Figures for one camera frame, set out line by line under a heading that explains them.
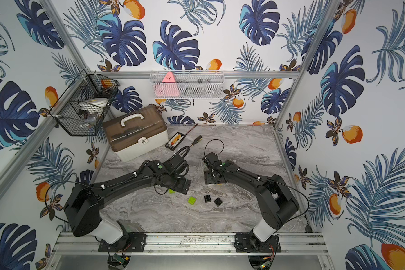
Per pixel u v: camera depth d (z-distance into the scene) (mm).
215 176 648
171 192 727
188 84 928
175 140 1098
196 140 1098
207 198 857
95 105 799
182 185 732
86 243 755
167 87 900
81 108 856
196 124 1230
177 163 651
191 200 857
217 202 854
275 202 451
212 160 718
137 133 902
